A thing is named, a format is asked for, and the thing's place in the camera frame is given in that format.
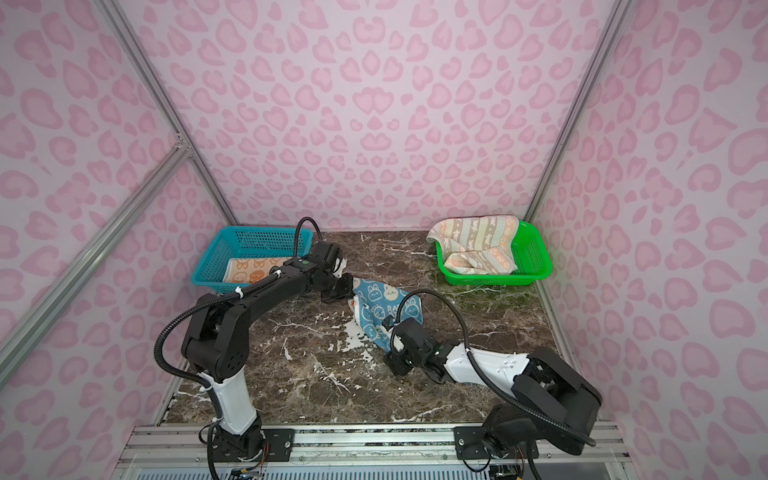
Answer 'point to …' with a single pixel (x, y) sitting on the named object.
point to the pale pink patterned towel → (477, 244)
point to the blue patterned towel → (374, 301)
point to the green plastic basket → (533, 260)
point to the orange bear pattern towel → (250, 269)
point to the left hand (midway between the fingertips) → (358, 289)
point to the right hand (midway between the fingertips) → (393, 351)
